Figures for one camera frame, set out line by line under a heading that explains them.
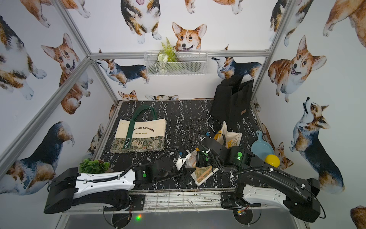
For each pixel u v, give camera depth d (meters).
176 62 0.86
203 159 0.58
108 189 0.50
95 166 0.70
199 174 0.79
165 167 0.53
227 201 0.73
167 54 0.82
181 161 0.64
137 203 0.73
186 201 0.75
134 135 1.00
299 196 0.39
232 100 0.85
